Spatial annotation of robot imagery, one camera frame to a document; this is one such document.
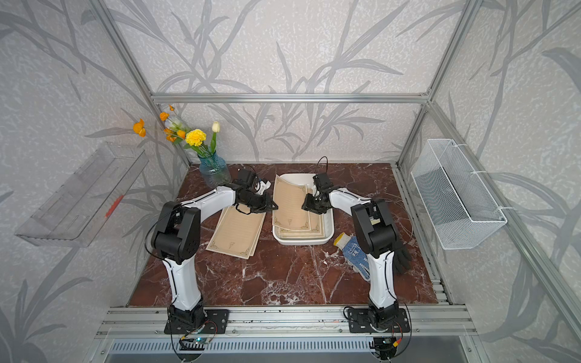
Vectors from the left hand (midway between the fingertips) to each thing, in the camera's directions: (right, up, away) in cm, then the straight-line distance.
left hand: (277, 206), depth 94 cm
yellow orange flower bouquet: (-42, +32, 0) cm, 52 cm away
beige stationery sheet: (+4, +2, +5) cm, 7 cm away
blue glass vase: (-31, +16, +9) cm, 35 cm away
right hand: (+12, -1, +7) cm, 14 cm away
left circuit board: (-24, -42, -22) cm, 53 cm away
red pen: (-45, +3, -28) cm, 53 cm away
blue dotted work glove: (+31, -19, -6) cm, 37 cm away
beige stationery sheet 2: (-18, -12, +2) cm, 22 cm away
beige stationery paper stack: (+16, -8, +2) cm, 19 cm away
